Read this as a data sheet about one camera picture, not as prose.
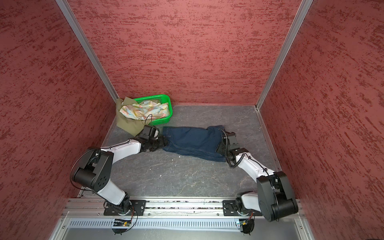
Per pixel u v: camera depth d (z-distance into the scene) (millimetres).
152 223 775
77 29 789
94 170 461
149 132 754
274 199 418
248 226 697
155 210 746
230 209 738
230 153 679
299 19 747
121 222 722
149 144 741
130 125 962
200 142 984
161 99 1170
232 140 706
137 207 745
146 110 1136
